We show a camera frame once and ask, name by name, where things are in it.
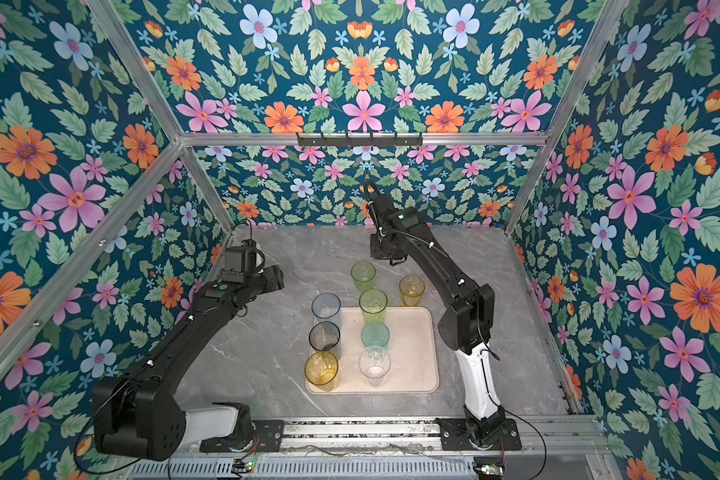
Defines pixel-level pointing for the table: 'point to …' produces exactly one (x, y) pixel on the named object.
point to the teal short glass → (375, 334)
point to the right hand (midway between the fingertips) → (382, 250)
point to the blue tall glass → (326, 308)
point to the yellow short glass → (411, 287)
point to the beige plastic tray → (414, 353)
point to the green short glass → (363, 274)
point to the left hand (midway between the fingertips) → (275, 267)
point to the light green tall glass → (373, 303)
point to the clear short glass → (374, 362)
